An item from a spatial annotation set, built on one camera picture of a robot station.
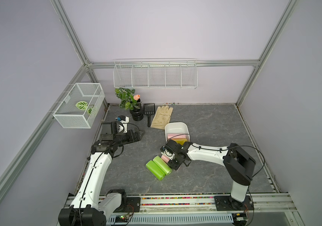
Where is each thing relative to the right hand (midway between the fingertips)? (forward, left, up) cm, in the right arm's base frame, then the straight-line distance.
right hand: (172, 162), depth 88 cm
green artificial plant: (+33, +29, +22) cm, 49 cm away
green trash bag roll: (-3, +5, +2) cm, 6 cm away
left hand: (+8, +19, +21) cm, 29 cm away
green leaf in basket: (+21, +51, +30) cm, 63 cm away
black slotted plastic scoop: (+47, +18, -2) cm, 51 cm away
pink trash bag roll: (+11, -3, +14) cm, 18 cm away
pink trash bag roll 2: (+1, +5, +3) cm, 6 cm away
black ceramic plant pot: (+36, +26, +7) cm, 45 cm away
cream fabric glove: (+38, +8, -1) cm, 39 cm away
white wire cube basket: (+9, +50, +35) cm, 62 cm away
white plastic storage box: (+26, -4, 0) cm, 27 cm away
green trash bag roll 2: (-5, +11, +2) cm, 12 cm away
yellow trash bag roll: (+14, -6, +3) cm, 15 cm away
